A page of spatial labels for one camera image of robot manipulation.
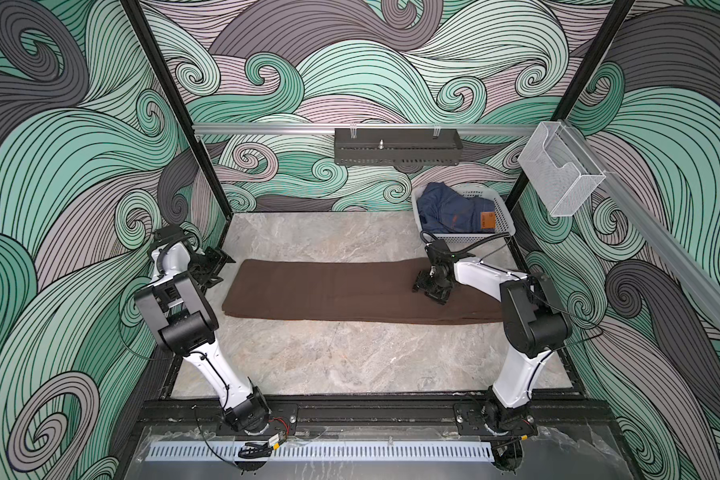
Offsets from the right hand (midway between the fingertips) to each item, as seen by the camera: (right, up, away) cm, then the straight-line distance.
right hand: (421, 292), depth 96 cm
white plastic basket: (+33, +24, +11) cm, 42 cm away
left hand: (-62, +10, -5) cm, 63 cm away
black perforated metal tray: (-8, +48, +1) cm, 49 cm away
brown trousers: (-24, 0, +2) cm, 24 cm away
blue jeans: (+11, +28, +14) cm, 34 cm away
